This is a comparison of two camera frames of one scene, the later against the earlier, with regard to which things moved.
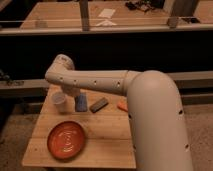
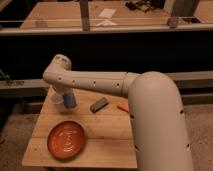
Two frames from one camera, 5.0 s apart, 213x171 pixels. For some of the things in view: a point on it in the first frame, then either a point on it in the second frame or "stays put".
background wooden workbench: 66,16 stays put
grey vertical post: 84,9 stays put
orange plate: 66,140 stays put
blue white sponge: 81,102 to 69,100
